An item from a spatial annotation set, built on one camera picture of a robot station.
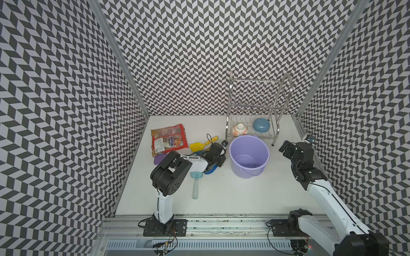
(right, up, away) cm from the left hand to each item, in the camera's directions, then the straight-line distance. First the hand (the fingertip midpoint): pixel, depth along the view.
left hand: (219, 155), depth 99 cm
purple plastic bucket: (+18, 0, 0) cm, 18 cm away
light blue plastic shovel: (-13, -10, -10) cm, 19 cm away
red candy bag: (-33, +10, +2) cm, 34 cm away
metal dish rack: (+18, +28, -16) cm, 37 cm away
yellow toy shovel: (-14, +5, +4) cm, 15 cm away
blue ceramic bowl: (+28, +19, +7) cm, 35 cm away
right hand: (+36, +6, -17) cm, 41 cm away
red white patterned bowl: (+13, +15, +1) cm, 20 cm away
